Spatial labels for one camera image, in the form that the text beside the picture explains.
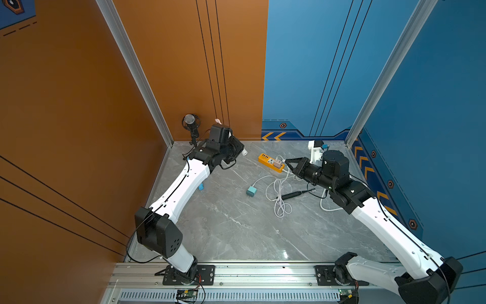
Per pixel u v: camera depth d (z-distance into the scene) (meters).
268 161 1.06
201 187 0.98
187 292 0.71
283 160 0.70
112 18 0.71
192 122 0.97
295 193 0.95
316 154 0.62
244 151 0.77
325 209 0.89
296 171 0.61
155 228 0.42
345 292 0.72
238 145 0.69
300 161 0.60
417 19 0.72
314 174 0.59
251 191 0.96
